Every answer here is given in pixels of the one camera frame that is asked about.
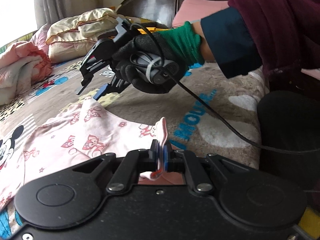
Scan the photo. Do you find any pale pink quilt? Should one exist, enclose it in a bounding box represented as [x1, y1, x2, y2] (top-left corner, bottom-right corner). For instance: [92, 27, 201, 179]
[30, 24, 50, 53]

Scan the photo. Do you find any person's leg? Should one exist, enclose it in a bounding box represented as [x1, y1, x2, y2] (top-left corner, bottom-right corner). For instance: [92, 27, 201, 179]
[256, 90, 320, 193]

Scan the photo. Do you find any pink printed pajama top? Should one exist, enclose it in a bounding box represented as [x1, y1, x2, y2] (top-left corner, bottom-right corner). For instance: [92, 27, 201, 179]
[0, 97, 186, 209]

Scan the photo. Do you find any black cable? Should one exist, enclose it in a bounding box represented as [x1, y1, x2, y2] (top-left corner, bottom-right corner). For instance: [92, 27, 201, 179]
[129, 22, 320, 153]

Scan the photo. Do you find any cream yellow quilt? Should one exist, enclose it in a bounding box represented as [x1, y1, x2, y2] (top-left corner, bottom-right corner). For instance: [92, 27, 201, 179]
[46, 7, 120, 63]

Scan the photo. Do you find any grey curtain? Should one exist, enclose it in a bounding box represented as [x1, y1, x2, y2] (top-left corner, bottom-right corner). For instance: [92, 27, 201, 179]
[34, 0, 103, 30]

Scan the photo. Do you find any pink and mint quilt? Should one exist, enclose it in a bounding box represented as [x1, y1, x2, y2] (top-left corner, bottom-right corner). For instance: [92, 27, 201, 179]
[0, 41, 53, 105]

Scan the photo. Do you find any brown cartoon printed blanket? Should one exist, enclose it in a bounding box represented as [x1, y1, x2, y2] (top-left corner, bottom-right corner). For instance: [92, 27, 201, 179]
[0, 17, 270, 230]

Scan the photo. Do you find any window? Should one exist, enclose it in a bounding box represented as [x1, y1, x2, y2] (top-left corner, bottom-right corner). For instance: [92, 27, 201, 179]
[0, 0, 38, 48]

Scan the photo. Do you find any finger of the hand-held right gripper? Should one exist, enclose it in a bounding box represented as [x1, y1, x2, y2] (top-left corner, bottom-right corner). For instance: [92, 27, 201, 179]
[93, 75, 131, 101]
[76, 39, 118, 95]

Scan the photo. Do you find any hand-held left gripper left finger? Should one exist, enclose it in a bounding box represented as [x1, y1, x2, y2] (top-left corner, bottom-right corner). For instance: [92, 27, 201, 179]
[72, 140, 160, 195]

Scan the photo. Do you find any pink pillow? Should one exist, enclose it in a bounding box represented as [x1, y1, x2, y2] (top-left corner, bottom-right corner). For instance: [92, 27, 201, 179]
[172, 0, 230, 28]

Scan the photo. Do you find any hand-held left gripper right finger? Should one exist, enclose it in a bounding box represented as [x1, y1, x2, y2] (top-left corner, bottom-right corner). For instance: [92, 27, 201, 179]
[162, 142, 251, 195]

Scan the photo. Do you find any person's right hand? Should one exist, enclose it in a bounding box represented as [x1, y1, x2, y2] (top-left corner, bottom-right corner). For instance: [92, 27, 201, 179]
[111, 21, 205, 94]

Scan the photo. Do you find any person's right forearm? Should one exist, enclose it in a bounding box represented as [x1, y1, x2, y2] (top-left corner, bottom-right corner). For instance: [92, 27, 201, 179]
[200, 0, 320, 90]

